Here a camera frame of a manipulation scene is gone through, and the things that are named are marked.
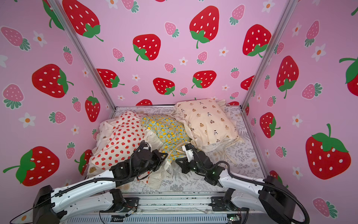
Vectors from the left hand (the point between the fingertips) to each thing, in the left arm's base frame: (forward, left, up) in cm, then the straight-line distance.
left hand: (171, 153), depth 73 cm
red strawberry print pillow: (+9, +31, +2) cm, 32 cm away
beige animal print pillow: (+27, -24, -7) cm, 37 cm away
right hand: (-3, -2, -6) cm, 7 cm away
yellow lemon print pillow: (+13, 0, -2) cm, 13 cm away
